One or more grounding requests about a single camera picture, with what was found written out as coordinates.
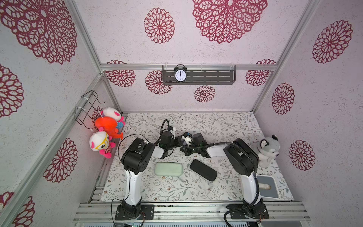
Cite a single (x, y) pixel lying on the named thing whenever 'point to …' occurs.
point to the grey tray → (268, 188)
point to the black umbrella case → (203, 170)
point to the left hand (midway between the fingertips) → (184, 139)
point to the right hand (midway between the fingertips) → (179, 147)
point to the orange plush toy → (108, 125)
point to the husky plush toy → (268, 148)
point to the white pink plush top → (115, 114)
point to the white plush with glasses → (99, 141)
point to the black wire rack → (83, 110)
